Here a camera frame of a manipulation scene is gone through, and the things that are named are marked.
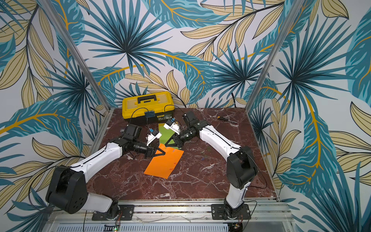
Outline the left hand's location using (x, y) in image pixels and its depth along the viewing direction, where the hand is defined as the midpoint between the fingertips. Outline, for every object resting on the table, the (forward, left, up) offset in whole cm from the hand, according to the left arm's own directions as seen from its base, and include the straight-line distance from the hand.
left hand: (162, 155), depth 76 cm
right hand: (+5, -2, +2) cm, 6 cm away
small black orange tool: (+40, -41, -16) cm, 59 cm away
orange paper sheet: (-4, +1, -4) cm, 6 cm away
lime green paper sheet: (+6, -2, +10) cm, 12 cm away
